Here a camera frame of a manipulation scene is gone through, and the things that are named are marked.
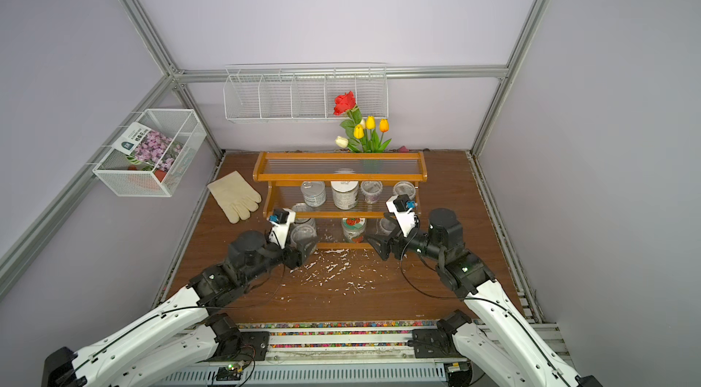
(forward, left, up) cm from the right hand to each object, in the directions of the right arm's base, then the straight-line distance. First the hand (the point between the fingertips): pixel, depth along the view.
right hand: (376, 223), depth 70 cm
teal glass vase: (+22, 0, -3) cm, 23 cm away
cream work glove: (+27, +53, -25) cm, 65 cm away
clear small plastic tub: (-1, +19, -5) cm, 20 cm away
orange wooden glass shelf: (+15, +26, +3) cm, 30 cm away
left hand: (0, +19, -5) cm, 20 cm away
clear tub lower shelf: (+9, -4, -18) cm, 21 cm away
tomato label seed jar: (+7, +7, -16) cm, 18 cm away
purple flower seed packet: (+19, +62, +10) cm, 66 cm away
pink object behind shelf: (+53, -16, -26) cm, 62 cm away
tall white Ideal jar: (+11, +9, -3) cm, 14 cm away
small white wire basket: (+13, +71, +5) cm, 72 cm away
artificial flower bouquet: (+31, +4, +3) cm, 31 cm away
